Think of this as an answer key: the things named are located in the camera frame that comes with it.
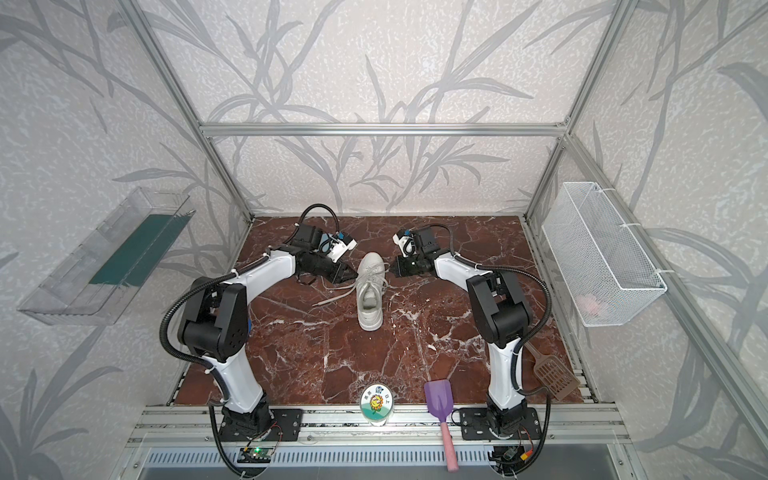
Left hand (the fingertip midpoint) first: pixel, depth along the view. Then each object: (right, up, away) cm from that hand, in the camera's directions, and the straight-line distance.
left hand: (356, 263), depth 92 cm
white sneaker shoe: (+5, -5, -2) cm, 7 cm away
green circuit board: (-20, -44, -22) cm, 53 cm away
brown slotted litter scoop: (+57, -30, -10) cm, 65 cm away
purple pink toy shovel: (+24, -35, -15) cm, 45 cm away
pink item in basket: (+61, -8, -20) cm, 64 cm away
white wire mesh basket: (+57, 0, -32) cm, 65 cm away
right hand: (+11, +1, +5) cm, 12 cm away
